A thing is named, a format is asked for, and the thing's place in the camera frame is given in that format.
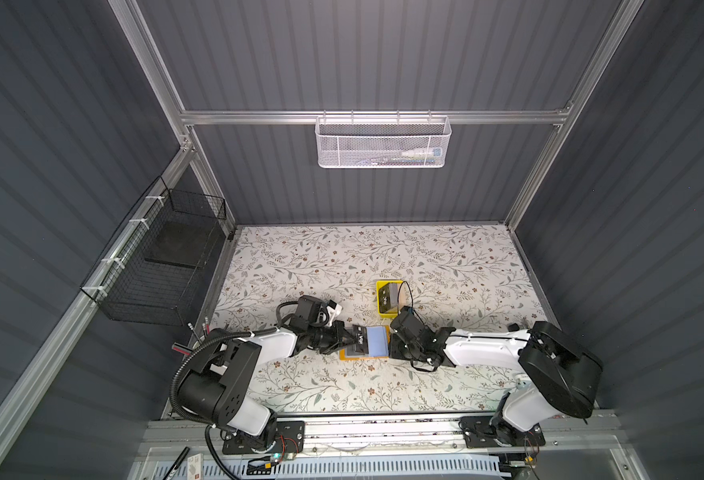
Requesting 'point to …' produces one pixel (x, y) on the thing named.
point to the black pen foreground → (178, 461)
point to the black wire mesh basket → (153, 268)
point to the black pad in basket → (182, 242)
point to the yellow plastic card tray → (379, 284)
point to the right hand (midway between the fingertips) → (390, 349)
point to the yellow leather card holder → (378, 344)
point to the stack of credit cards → (388, 298)
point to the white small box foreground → (195, 467)
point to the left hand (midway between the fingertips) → (357, 341)
